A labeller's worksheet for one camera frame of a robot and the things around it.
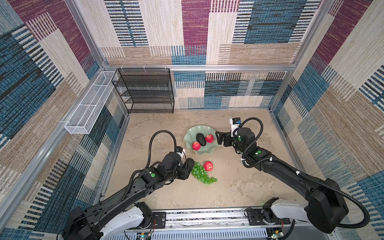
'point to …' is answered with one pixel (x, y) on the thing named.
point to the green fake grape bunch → (199, 173)
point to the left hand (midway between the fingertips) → (189, 166)
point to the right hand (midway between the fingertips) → (223, 133)
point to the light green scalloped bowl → (190, 137)
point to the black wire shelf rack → (145, 90)
